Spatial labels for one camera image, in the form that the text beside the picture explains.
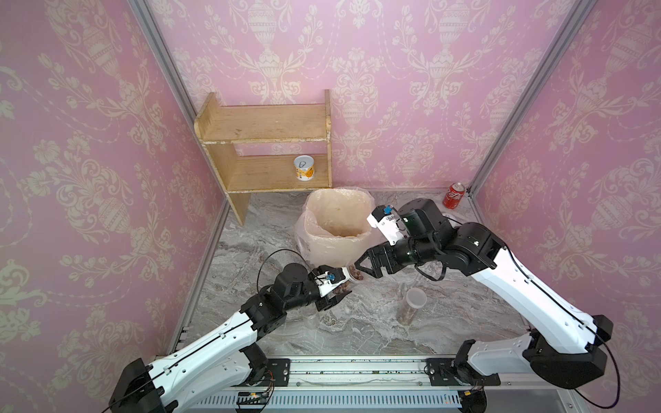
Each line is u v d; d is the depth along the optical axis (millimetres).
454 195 1080
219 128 798
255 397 730
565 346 388
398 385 732
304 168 920
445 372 728
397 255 540
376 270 536
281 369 748
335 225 989
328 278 603
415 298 713
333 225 987
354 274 627
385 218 557
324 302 636
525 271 411
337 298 648
